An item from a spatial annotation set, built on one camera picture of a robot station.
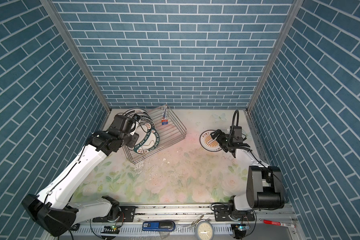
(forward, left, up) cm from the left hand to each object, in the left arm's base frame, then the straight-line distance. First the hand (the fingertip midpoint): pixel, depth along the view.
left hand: (132, 133), depth 76 cm
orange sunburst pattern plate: (+9, -43, -24) cm, 50 cm away
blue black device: (-38, -15, -19) cm, 45 cm away
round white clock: (-40, -35, -20) cm, 57 cm away
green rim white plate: (+5, -5, -13) cm, 15 cm away
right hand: (+7, -46, -12) cm, 48 cm away
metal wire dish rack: (+19, -17, -23) cm, 34 cm away
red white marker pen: (-38, -72, -22) cm, 84 cm away
